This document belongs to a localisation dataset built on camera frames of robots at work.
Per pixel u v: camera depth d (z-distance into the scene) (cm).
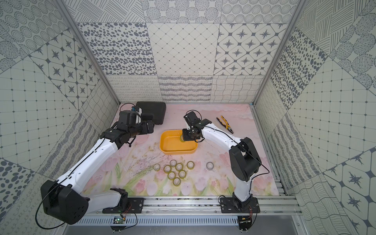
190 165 88
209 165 88
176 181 82
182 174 84
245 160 48
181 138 86
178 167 88
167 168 86
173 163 89
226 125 107
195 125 66
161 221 70
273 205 76
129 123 61
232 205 73
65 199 38
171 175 84
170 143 97
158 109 111
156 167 87
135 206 73
